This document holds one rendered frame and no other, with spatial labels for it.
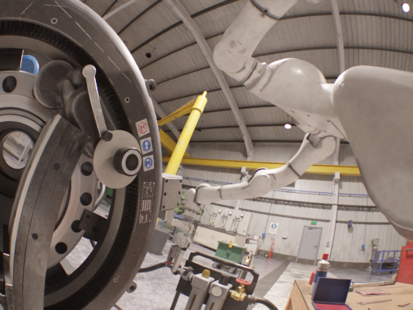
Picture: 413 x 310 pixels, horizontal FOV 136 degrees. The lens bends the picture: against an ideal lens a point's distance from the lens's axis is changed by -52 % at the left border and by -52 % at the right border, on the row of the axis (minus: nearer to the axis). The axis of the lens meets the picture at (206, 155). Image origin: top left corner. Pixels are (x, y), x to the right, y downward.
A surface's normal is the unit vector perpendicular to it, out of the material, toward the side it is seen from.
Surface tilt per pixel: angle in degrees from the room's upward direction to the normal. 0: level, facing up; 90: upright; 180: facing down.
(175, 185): 90
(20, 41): 130
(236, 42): 163
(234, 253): 90
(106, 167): 90
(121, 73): 90
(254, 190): 140
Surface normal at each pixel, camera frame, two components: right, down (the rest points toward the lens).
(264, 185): -0.29, 0.27
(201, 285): -0.38, -0.49
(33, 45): 0.46, 0.84
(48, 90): 0.87, 0.09
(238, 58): -0.13, 0.82
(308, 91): -0.81, -0.50
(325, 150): -0.10, 0.59
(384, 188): -0.97, -0.23
